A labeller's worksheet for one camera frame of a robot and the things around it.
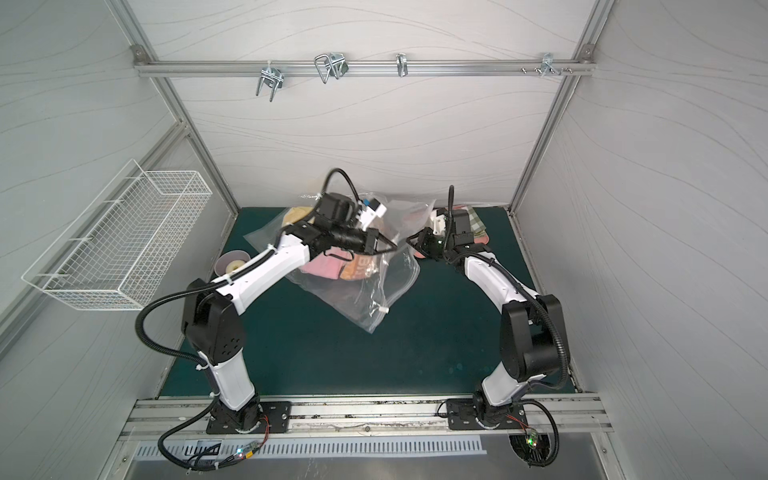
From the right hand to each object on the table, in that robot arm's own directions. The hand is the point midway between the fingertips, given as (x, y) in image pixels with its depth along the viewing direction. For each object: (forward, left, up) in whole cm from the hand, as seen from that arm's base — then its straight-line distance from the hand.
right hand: (410, 239), depth 88 cm
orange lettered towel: (-2, +16, -14) cm, 22 cm away
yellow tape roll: (-3, +59, -13) cm, 61 cm away
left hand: (-10, +4, +7) cm, 13 cm away
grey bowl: (-2, +63, -12) cm, 64 cm away
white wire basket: (-20, +68, +15) cm, 73 cm away
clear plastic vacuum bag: (-19, +12, -6) cm, 23 cm away
